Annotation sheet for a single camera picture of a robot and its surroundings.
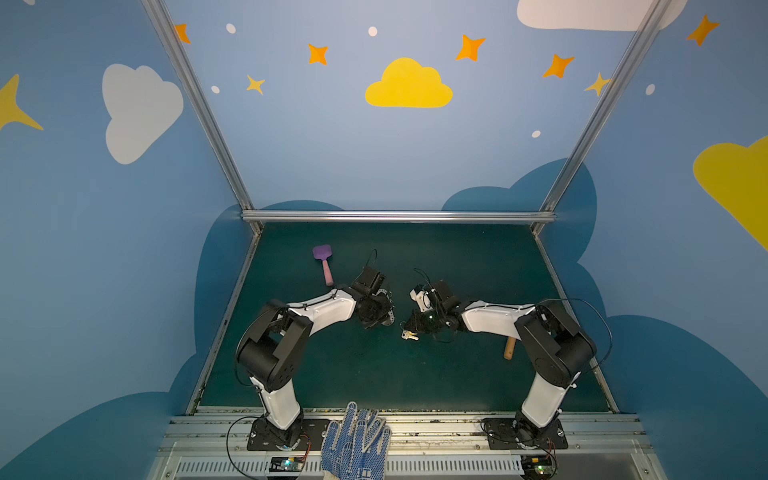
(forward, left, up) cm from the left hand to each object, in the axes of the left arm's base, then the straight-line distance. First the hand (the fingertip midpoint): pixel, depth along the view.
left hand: (397, 314), depth 91 cm
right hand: (-2, -3, -2) cm, 4 cm away
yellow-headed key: (-5, -3, -4) cm, 7 cm away
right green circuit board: (-38, -34, -5) cm, 51 cm away
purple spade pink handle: (+27, +28, -3) cm, 38 cm away
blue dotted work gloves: (-35, +10, -2) cm, 36 cm away
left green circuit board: (-38, +27, -6) cm, 47 cm away
